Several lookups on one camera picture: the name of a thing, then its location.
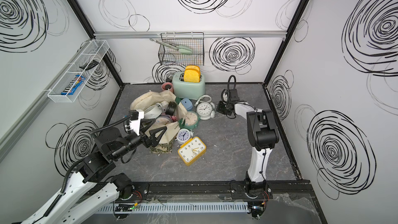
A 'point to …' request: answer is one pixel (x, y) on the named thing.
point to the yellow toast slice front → (191, 75)
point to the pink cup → (167, 86)
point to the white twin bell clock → (205, 110)
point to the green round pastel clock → (190, 121)
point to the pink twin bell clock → (174, 118)
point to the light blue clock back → (187, 103)
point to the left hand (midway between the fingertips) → (160, 124)
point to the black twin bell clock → (171, 108)
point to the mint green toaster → (183, 90)
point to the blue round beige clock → (163, 120)
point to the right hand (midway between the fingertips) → (219, 107)
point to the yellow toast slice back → (193, 67)
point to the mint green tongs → (181, 48)
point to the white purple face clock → (183, 135)
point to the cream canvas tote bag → (140, 100)
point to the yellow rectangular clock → (192, 150)
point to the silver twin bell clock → (154, 111)
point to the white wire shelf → (95, 51)
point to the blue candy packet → (79, 82)
